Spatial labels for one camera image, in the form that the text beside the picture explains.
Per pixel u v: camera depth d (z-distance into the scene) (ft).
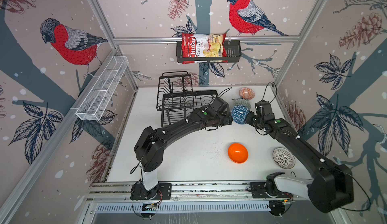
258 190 2.42
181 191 2.45
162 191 2.39
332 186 1.27
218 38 2.81
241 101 3.51
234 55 3.11
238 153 2.79
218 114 2.13
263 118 2.04
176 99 3.63
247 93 3.74
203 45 2.88
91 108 2.30
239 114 2.88
